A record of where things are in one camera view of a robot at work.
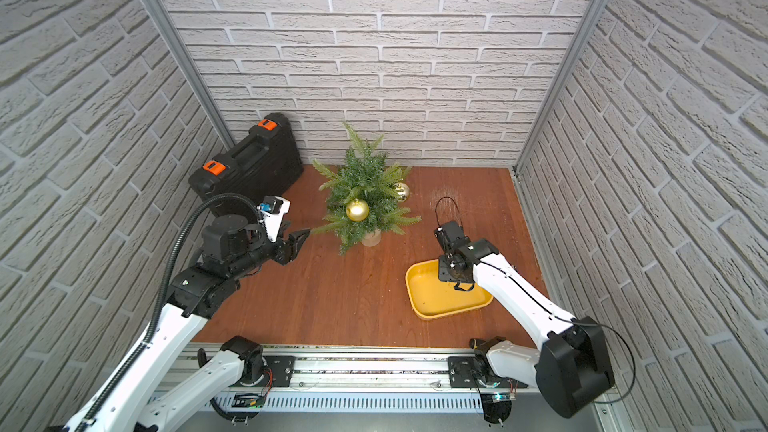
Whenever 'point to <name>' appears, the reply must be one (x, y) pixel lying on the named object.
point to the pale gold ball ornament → (402, 191)
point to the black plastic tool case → (265, 163)
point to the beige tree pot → (371, 239)
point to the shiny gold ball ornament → (357, 210)
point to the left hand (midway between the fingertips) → (302, 222)
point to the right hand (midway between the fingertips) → (456, 271)
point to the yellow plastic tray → (432, 298)
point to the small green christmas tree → (364, 175)
